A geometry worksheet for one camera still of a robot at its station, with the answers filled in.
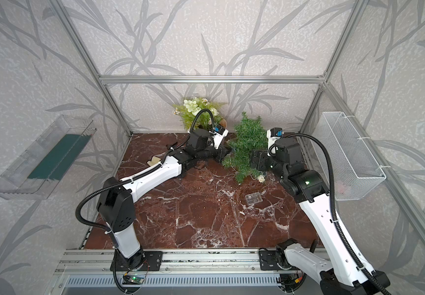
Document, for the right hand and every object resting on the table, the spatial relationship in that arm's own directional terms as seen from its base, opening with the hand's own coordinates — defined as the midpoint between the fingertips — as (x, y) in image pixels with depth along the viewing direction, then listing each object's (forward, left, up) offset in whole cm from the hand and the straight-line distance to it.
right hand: (258, 151), depth 69 cm
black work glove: (+20, +54, -31) cm, 65 cm away
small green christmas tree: (+12, +1, -3) cm, 12 cm away
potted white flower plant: (+30, +29, -3) cm, 42 cm away
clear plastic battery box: (-4, -1, -33) cm, 33 cm away
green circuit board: (-37, +50, -33) cm, 70 cm away
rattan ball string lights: (-1, -4, -19) cm, 19 cm away
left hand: (+8, +10, -9) cm, 15 cm away
